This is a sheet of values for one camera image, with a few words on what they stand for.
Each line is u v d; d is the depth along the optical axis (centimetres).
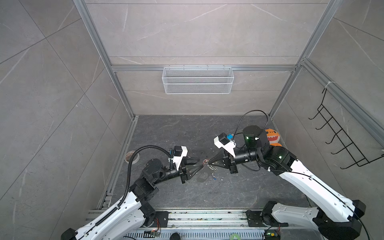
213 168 56
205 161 55
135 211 62
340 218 37
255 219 73
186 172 56
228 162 52
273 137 96
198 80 101
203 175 63
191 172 58
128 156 97
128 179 49
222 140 48
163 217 73
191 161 61
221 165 55
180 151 53
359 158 59
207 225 73
